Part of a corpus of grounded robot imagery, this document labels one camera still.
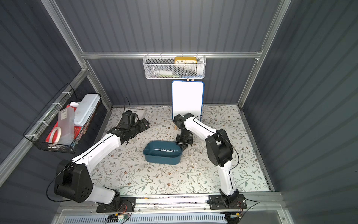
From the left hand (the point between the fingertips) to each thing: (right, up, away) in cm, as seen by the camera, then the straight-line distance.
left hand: (146, 124), depth 87 cm
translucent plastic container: (-35, +1, -18) cm, 39 cm away
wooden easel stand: (+18, -3, +18) cm, 26 cm away
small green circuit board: (-6, -46, -16) cm, 49 cm away
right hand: (+24, -15, +2) cm, 28 cm away
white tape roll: (-33, -4, -24) cm, 41 cm away
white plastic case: (-30, +11, -10) cm, 34 cm away
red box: (-31, -2, -17) cm, 35 cm away
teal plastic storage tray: (+10, -19, +7) cm, 23 cm away
